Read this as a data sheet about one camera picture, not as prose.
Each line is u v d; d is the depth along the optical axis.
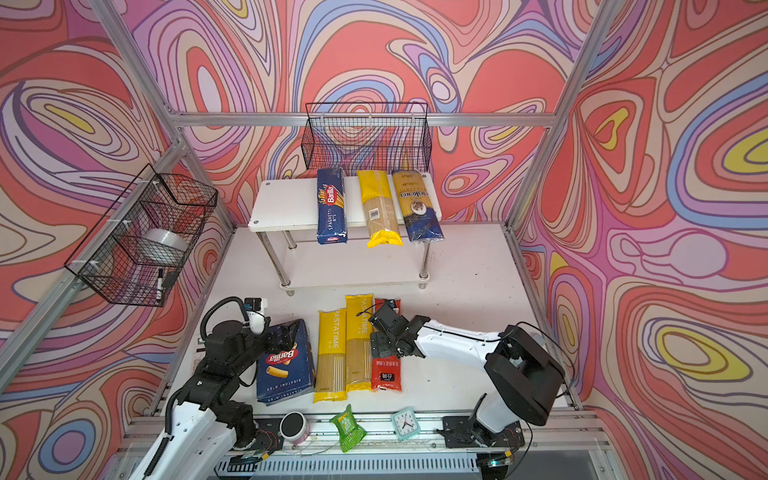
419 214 0.72
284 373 0.77
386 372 0.80
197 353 0.86
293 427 0.71
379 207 0.72
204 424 0.53
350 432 0.73
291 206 0.77
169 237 0.73
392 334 0.65
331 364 0.82
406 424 0.73
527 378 0.43
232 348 0.61
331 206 0.72
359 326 0.91
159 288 0.72
